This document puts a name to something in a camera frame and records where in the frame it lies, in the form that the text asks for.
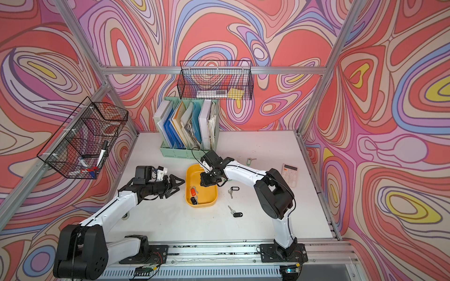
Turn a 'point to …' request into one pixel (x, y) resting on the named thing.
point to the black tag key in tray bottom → (194, 199)
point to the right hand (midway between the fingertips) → (204, 187)
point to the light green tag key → (249, 161)
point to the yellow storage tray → (208, 196)
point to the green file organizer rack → (187, 153)
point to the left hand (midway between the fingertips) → (182, 185)
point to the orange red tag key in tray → (193, 191)
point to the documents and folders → (187, 124)
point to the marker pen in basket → (104, 148)
